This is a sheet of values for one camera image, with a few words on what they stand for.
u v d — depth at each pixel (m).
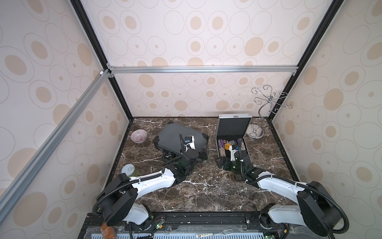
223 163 0.78
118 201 0.42
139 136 1.06
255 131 1.09
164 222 0.73
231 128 0.97
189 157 0.60
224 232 0.70
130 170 0.85
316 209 0.42
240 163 0.66
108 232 0.67
